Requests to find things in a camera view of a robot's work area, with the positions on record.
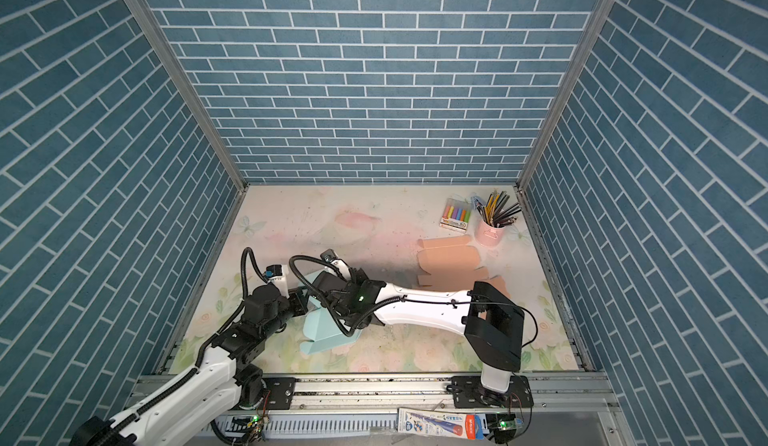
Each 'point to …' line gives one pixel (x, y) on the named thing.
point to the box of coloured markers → (456, 214)
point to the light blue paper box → (321, 329)
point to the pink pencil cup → (488, 235)
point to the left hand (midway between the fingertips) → (314, 288)
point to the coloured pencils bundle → (494, 214)
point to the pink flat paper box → (451, 263)
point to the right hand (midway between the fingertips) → (344, 274)
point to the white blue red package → (461, 425)
